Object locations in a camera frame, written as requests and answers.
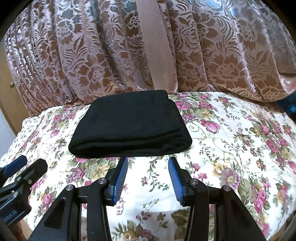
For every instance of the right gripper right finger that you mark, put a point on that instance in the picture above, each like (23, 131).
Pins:
(232, 220)

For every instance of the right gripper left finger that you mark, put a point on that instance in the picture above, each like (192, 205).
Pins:
(62, 221)

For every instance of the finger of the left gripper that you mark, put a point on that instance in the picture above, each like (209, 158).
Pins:
(27, 178)
(10, 169)

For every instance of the black pants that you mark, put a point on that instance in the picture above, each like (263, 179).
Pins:
(135, 124)

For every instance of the wooden cabinet with knob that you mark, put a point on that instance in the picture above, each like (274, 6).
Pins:
(11, 103)

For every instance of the floral bed sheet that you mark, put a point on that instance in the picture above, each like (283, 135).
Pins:
(248, 146)

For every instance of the brown floral curtain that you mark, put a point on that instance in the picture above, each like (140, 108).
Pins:
(73, 52)

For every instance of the blue object by curtain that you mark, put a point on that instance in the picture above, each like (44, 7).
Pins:
(288, 105)

